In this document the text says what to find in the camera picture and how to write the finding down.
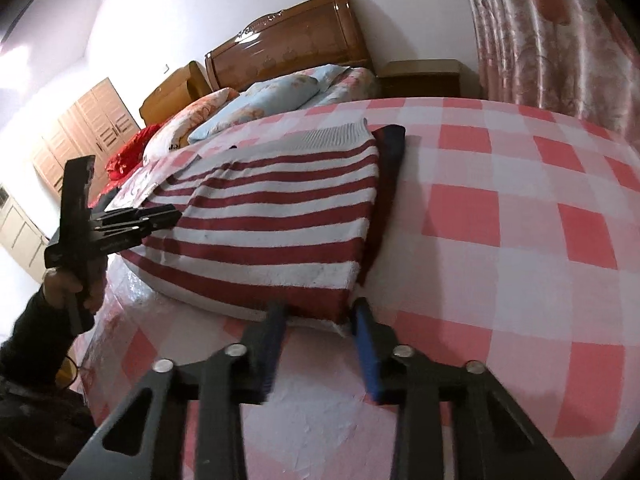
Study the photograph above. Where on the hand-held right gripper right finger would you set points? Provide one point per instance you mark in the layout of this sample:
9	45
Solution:
365	355

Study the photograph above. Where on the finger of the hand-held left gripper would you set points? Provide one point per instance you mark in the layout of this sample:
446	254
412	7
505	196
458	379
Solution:
145	215
135	239

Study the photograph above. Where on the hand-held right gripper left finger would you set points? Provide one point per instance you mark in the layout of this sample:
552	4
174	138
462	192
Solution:
272	350

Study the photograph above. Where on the red white striped sweater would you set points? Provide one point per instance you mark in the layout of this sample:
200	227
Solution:
270	220

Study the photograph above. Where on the person's left forearm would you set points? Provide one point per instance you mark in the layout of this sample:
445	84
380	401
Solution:
35	330

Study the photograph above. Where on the person's left hand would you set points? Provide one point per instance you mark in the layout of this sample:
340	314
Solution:
62	290

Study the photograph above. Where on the cream panelled door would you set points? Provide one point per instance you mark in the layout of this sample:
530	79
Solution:
20	235

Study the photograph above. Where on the red floral bedding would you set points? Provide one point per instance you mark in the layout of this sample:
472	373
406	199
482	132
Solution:
130	157

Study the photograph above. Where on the light wooden wardrobe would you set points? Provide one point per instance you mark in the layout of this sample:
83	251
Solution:
90	130

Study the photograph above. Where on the pink floral pillow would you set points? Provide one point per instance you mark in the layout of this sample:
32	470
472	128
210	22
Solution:
185	125

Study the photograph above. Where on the small wooden headboard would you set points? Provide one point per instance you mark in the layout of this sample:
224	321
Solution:
175	92

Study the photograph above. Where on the light blue floral pillow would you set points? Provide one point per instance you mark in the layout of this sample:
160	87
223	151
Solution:
260	100

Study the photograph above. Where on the pink white checkered bed sheet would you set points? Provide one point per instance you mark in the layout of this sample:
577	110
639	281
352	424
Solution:
500	260

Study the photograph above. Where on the person's dark clothing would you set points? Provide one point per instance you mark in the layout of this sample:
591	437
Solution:
40	430

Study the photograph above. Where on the large wooden headboard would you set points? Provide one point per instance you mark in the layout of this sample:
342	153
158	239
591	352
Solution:
290	40

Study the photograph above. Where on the wooden nightstand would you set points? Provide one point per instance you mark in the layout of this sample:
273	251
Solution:
420	80

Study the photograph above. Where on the pink floral curtain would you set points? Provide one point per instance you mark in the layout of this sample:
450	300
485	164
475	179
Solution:
540	35

